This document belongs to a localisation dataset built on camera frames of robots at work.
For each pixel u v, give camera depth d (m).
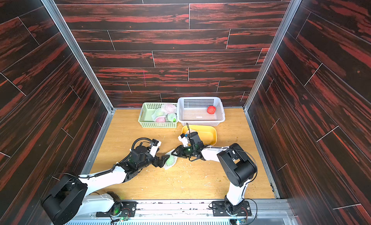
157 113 1.10
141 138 0.64
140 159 0.67
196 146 0.75
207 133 1.04
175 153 0.86
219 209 0.73
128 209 0.73
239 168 0.48
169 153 0.88
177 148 0.83
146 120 1.11
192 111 1.19
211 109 1.11
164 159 0.76
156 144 0.75
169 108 1.08
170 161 0.84
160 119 1.04
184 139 0.86
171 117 1.06
